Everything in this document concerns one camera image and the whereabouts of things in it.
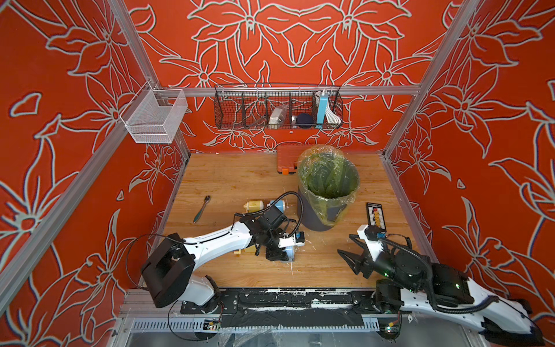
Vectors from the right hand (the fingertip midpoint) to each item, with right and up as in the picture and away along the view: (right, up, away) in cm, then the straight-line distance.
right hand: (341, 246), depth 63 cm
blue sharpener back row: (-17, +9, +27) cm, 33 cm away
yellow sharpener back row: (-29, +8, +27) cm, 40 cm away
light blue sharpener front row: (-15, -6, +11) cm, 19 cm away
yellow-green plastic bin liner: (+3, +20, +24) cm, 31 cm away
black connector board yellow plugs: (+25, +3, +30) cm, 39 cm away
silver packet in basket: (-18, +47, +29) cm, 58 cm away
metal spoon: (-55, +3, +33) cm, 64 cm away
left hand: (-15, -6, +17) cm, 24 cm away
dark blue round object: (-6, +46, +33) cm, 57 cm away
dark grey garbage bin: (-4, +8, +12) cm, 14 cm away
